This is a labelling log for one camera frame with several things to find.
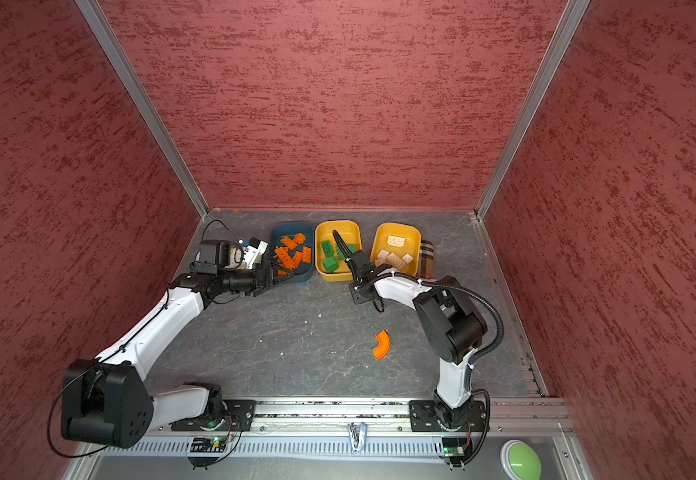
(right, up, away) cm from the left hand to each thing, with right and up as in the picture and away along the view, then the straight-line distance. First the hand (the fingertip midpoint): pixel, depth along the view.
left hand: (284, 284), depth 79 cm
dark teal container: (+3, +2, +16) cm, 17 cm away
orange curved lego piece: (+27, -20, +6) cm, 34 cm away
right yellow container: (+41, +11, +31) cm, 52 cm away
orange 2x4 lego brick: (-6, +11, +31) cm, 33 cm away
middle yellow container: (+17, +15, +29) cm, 37 cm away
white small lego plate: (+38, +5, +27) cm, 47 cm away
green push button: (+58, -39, -11) cm, 71 cm away
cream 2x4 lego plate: (+33, +5, +24) cm, 42 cm away
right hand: (+22, -6, +17) cm, 29 cm away
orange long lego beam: (-7, +5, +24) cm, 26 cm away
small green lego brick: (+11, +3, +20) cm, 23 cm away
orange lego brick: (-2, +13, +31) cm, 34 cm away
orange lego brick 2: (-2, +5, +25) cm, 26 cm away
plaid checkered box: (+44, +2, +21) cm, 49 cm away
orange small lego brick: (+1, +6, +25) cm, 26 cm away
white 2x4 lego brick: (+34, +11, +31) cm, 48 cm away
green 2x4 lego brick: (+8, +10, +30) cm, 32 cm away
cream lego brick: (+29, +6, +27) cm, 40 cm away
